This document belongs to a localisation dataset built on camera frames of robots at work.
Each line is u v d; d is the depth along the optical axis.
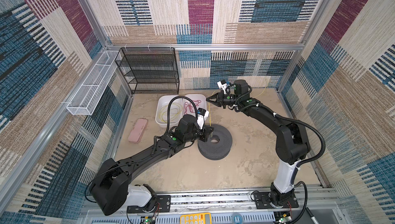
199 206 0.73
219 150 0.85
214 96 0.82
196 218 0.69
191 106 1.11
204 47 0.97
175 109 1.06
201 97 1.06
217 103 0.78
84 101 0.89
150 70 1.11
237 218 0.70
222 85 0.83
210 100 0.83
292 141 0.50
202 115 0.70
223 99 0.78
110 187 0.40
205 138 0.68
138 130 0.97
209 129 0.77
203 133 0.68
